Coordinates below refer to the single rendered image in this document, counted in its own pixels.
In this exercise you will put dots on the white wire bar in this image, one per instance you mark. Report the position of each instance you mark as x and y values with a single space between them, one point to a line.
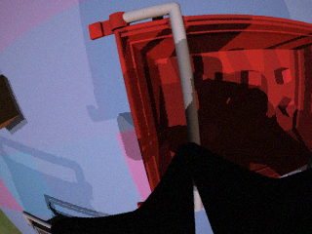
184 67

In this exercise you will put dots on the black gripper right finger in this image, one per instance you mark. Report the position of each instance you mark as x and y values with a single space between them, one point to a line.
240 201

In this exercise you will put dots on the small brown open box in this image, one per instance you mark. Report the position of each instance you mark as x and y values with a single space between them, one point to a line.
8 110

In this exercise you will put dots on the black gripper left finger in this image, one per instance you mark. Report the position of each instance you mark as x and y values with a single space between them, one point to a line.
168 210

